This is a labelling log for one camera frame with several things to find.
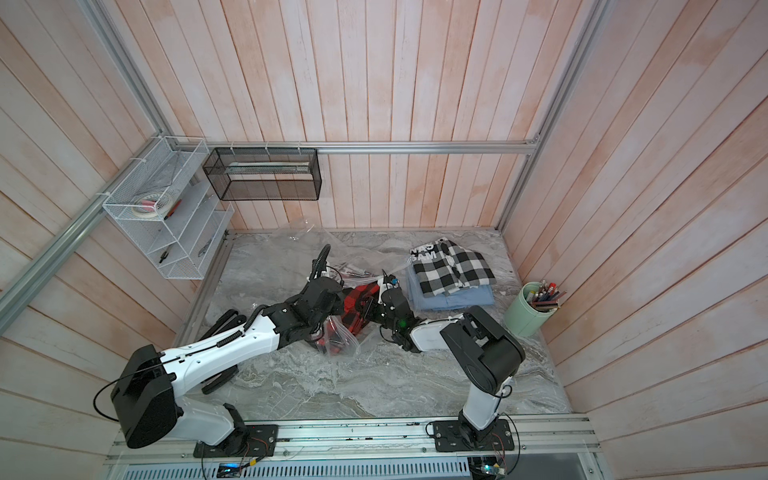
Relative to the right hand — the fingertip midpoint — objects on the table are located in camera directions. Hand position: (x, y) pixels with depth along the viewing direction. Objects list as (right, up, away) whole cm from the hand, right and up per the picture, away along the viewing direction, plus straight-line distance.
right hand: (356, 301), depth 91 cm
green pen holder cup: (+48, -4, -8) cm, 49 cm away
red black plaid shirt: (-1, -4, -3) cm, 6 cm away
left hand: (-5, +3, -8) cm, 10 cm away
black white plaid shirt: (+30, +10, +10) cm, 33 cm away
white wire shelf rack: (-45, +18, -13) cm, 50 cm away
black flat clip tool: (-41, -6, +2) cm, 41 cm away
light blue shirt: (+36, 0, +7) cm, 36 cm away
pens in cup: (+54, +3, -10) cm, 55 cm away
